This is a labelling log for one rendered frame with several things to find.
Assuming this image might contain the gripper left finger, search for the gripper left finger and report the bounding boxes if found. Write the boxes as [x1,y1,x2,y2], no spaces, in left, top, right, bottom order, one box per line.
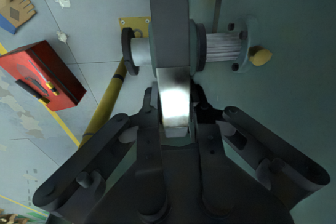
[33,84,169,224]

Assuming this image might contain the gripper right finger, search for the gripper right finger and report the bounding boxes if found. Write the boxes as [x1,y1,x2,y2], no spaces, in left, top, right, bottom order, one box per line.
[188,79,331,218]

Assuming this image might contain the teal hand wheel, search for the teal hand wheel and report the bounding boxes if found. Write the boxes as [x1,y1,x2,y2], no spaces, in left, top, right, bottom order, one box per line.
[121,0,207,138]

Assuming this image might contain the yellow pipe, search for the yellow pipe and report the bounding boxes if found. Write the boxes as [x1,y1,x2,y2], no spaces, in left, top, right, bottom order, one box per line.
[78,57,129,150]

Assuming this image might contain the brown cardboard pieces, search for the brown cardboard pieces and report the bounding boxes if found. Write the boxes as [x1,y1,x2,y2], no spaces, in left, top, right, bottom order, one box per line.
[0,208,29,224]

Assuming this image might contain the yellow knob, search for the yellow knob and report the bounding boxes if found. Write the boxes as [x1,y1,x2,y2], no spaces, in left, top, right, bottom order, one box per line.
[247,45,273,67]

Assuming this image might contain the red toolbox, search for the red toolbox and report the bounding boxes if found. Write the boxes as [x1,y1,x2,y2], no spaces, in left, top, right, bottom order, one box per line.
[0,39,87,113]

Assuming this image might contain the silver splined shaft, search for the silver splined shaft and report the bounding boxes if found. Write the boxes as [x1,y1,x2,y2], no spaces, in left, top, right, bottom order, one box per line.
[205,31,242,63]

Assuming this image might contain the crumpled white paper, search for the crumpled white paper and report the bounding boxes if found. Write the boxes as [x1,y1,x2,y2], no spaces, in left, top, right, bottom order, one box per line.
[55,30,69,44]
[54,0,71,9]

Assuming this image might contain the yellow screwed plate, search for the yellow screwed plate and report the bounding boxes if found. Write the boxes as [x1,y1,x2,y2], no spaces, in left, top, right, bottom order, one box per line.
[118,16,152,39]

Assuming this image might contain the tan work glove, blue cuff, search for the tan work glove, blue cuff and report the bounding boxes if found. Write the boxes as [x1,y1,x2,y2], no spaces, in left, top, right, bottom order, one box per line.
[0,0,37,35]

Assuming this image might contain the black-handled tool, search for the black-handled tool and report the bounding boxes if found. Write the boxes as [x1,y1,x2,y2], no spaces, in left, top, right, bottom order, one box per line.
[14,79,50,105]

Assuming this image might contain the yellow-handled screwdriver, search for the yellow-handled screwdriver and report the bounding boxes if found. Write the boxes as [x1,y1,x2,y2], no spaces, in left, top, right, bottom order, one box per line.
[28,59,60,97]

